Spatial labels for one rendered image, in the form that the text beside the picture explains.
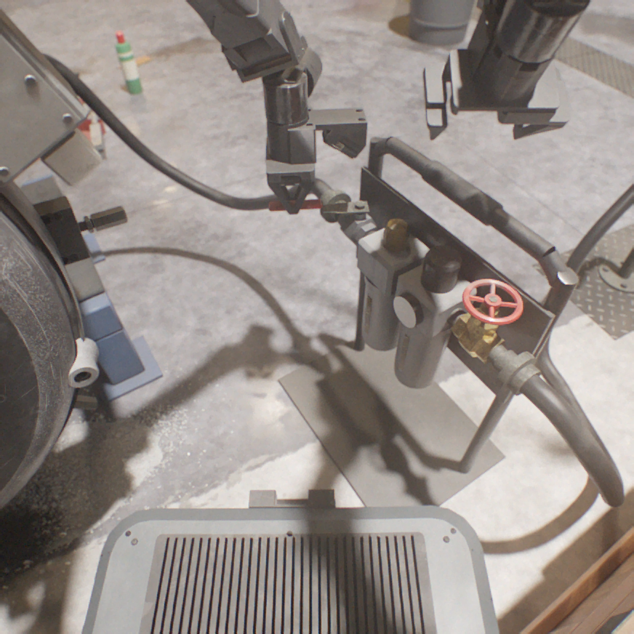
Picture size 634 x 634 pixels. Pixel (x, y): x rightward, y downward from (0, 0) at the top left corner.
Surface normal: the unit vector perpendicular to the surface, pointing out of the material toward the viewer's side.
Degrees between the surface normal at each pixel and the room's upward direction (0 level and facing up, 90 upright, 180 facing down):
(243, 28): 126
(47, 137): 90
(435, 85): 30
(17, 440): 90
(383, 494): 0
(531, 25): 114
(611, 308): 0
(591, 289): 0
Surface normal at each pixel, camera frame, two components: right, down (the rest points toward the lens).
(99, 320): 0.54, 0.64
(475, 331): -0.58, 0.63
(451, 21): 0.16, 0.80
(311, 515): -0.02, -1.00
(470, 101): -0.01, -0.18
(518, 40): -0.59, 0.79
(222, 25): 0.07, 1.00
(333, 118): -0.02, -0.65
